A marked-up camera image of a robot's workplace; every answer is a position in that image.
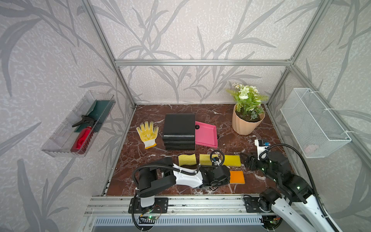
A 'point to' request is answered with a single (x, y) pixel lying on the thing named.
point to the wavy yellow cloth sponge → (183, 159)
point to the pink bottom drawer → (206, 135)
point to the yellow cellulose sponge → (204, 159)
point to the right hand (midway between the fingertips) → (244, 152)
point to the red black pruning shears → (84, 137)
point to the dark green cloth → (98, 111)
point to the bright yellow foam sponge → (232, 160)
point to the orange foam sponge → (237, 177)
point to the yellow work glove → (148, 135)
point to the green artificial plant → (248, 100)
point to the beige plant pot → (242, 123)
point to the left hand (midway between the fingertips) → (231, 180)
